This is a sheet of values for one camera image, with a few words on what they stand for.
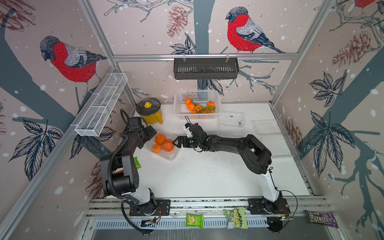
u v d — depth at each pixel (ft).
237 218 2.29
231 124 3.54
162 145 3.01
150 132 2.81
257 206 2.40
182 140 2.68
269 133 3.31
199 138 2.44
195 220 2.27
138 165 2.88
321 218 2.27
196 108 3.63
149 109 3.41
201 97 3.98
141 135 2.19
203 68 3.46
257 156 1.75
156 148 3.03
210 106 3.64
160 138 3.10
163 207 2.40
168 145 2.98
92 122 2.32
